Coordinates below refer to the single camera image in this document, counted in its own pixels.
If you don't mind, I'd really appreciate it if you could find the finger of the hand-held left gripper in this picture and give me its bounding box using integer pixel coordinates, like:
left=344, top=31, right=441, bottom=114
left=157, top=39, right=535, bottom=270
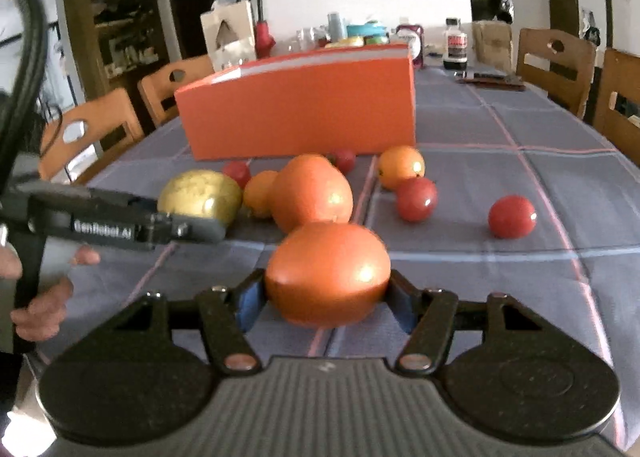
left=132, top=211, right=227, bottom=250
left=89, top=188, right=162, bottom=212

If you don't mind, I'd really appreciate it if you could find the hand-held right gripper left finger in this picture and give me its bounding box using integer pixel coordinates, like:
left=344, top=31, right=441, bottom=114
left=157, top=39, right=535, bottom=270
left=107, top=268, right=266, bottom=377

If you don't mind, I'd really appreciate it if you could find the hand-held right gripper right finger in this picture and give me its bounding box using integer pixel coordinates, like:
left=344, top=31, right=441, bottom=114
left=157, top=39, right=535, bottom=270
left=387, top=268, right=532, bottom=377

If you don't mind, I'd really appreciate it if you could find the yellow pear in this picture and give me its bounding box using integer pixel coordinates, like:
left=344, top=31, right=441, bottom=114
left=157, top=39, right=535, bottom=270
left=157, top=170, right=244, bottom=229

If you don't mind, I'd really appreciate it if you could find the large orange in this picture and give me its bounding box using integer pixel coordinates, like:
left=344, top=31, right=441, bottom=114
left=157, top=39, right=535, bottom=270
left=264, top=222, right=392, bottom=329
left=269, top=153, right=354, bottom=234

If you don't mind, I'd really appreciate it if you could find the small orange mandarin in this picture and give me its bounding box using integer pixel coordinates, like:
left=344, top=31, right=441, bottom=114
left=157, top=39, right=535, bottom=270
left=243, top=170, right=279, bottom=219
left=377, top=145, right=426, bottom=191

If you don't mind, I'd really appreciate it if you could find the red tomato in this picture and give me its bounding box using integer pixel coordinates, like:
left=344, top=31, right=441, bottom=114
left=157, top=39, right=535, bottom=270
left=329, top=148, right=357, bottom=174
left=488, top=194, right=537, bottom=239
left=396, top=177, right=439, bottom=223
left=222, top=160, right=252, bottom=188

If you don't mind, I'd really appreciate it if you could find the orange cardboard box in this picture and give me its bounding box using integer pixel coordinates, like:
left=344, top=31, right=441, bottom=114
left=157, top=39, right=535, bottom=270
left=174, top=43, right=418, bottom=161

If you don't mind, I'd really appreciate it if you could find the person's left hand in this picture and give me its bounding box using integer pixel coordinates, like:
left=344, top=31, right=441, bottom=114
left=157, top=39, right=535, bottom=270
left=0, top=240, right=101, bottom=342

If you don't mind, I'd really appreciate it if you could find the wooden chair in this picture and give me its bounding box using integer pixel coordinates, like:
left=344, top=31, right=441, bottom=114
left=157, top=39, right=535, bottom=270
left=37, top=87, right=146, bottom=184
left=592, top=48, right=640, bottom=169
left=515, top=28, right=597, bottom=119
left=137, top=54, right=217, bottom=129

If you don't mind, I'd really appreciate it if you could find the plaid blue-grey tablecloth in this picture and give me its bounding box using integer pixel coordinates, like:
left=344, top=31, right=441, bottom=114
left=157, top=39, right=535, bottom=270
left=37, top=64, right=640, bottom=450

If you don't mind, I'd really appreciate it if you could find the wooden shelf cabinet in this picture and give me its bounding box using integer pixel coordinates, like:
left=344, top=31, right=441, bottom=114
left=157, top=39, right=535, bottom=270
left=61, top=0, right=169, bottom=104

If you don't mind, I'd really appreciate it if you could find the large white paper bag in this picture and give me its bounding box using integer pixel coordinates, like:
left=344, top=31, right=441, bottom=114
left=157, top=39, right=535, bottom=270
left=200, top=2, right=259, bottom=74

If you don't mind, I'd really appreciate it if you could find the clear glass jar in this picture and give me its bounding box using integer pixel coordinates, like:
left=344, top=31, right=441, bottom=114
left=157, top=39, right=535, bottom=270
left=295, top=27, right=327, bottom=52

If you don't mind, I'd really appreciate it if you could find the dark flat case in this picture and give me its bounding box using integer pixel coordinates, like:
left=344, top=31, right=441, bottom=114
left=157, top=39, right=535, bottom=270
left=456, top=72, right=527, bottom=91

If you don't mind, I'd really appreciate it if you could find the red label bottle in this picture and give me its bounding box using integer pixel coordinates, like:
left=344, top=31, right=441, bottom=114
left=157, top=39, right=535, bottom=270
left=442, top=17, right=471, bottom=71

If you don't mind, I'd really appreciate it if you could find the teal bowl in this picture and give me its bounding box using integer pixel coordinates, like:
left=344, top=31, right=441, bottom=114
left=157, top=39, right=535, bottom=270
left=346, top=21, right=389, bottom=39

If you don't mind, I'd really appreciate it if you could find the brown paper bag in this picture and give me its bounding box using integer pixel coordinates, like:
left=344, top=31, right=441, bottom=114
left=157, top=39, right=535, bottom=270
left=472, top=20, right=514, bottom=74

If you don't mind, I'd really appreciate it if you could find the black cable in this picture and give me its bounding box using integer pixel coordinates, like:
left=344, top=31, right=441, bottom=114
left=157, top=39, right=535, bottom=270
left=0, top=0, right=49, bottom=190

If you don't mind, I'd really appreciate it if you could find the red umbrella black handle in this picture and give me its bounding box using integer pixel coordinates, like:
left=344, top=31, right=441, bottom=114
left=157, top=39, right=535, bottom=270
left=239, top=0, right=277, bottom=61

